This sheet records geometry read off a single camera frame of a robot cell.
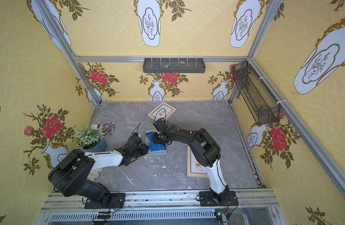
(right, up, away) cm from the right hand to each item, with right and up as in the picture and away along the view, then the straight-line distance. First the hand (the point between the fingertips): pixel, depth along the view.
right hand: (154, 143), depth 95 cm
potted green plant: (-34, +6, -16) cm, 38 cm away
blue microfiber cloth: (0, -1, -6) cm, 6 cm away
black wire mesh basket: (+69, +25, -8) cm, 74 cm away
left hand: (-3, -4, -1) cm, 5 cm away
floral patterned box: (-36, +9, +8) cm, 38 cm away
